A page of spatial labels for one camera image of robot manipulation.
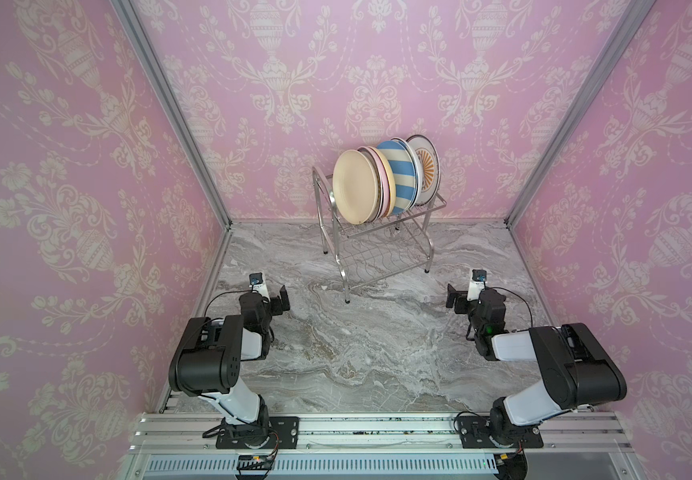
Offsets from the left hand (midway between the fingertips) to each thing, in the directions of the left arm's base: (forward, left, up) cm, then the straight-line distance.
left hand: (271, 288), depth 95 cm
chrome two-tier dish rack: (+16, -32, 0) cm, 36 cm away
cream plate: (+18, -26, +27) cm, 42 cm away
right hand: (+1, -62, +3) cm, 62 cm away
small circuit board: (-45, -3, -9) cm, 46 cm away
